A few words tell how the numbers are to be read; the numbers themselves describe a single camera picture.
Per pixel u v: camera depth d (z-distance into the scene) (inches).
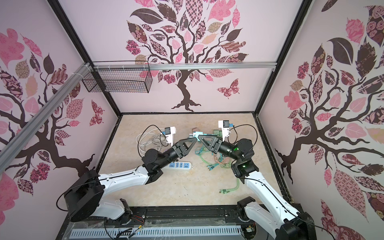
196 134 24.7
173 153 24.0
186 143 24.5
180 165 34.9
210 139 25.5
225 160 36.2
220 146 22.8
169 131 24.4
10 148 19.8
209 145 23.6
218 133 41.0
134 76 37.3
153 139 40.3
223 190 32.0
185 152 23.4
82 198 16.5
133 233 27.1
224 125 23.9
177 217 29.8
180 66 37.1
